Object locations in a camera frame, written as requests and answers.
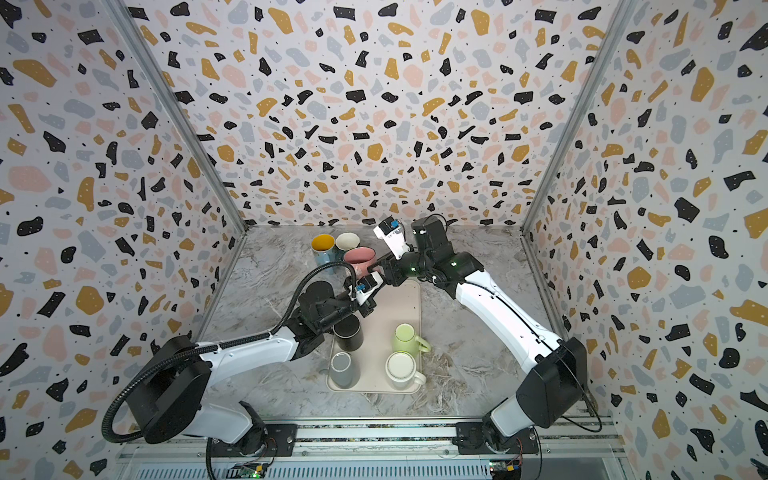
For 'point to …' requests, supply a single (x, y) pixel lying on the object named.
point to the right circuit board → (506, 469)
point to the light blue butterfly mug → (323, 251)
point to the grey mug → (343, 371)
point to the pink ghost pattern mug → (360, 258)
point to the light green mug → (405, 339)
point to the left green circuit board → (247, 470)
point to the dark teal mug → (345, 241)
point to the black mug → (348, 333)
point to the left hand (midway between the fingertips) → (385, 273)
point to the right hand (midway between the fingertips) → (369, 261)
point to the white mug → (400, 369)
